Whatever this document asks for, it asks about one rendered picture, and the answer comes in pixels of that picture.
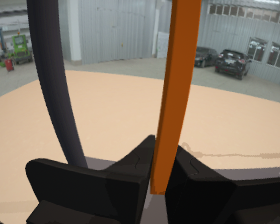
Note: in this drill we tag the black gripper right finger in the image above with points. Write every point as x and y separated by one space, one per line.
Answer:
196 194

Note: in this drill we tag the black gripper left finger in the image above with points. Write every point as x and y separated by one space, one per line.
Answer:
118 191

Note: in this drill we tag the orange handle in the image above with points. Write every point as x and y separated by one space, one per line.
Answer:
184 27

